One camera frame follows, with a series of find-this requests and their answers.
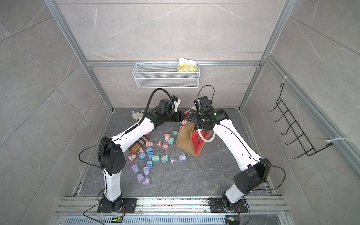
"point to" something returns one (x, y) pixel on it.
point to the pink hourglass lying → (148, 144)
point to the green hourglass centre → (157, 158)
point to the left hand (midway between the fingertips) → (187, 113)
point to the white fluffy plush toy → (137, 116)
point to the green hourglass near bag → (171, 140)
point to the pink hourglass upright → (167, 136)
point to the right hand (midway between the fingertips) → (196, 119)
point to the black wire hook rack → (308, 147)
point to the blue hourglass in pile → (149, 152)
